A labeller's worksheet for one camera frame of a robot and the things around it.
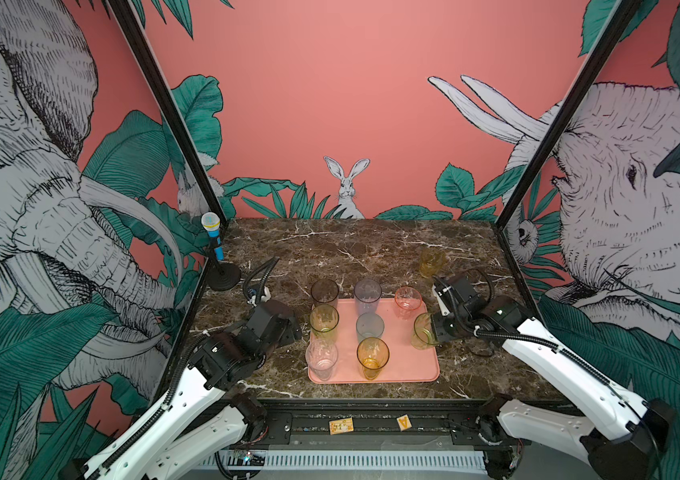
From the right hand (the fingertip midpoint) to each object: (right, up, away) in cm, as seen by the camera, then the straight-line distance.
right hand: (432, 323), depth 76 cm
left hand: (-37, +2, -4) cm, 37 cm away
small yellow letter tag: (-7, -25, -1) cm, 26 cm away
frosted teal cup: (-15, -4, +13) cm, 20 cm away
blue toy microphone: (-63, +27, +11) cm, 69 cm away
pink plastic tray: (-5, -14, +8) cm, 17 cm away
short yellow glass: (+9, +15, +31) cm, 36 cm away
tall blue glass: (-15, +3, +26) cm, 30 cm away
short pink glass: (-2, +2, +21) cm, 21 cm away
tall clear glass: (-29, -11, +7) cm, 32 cm away
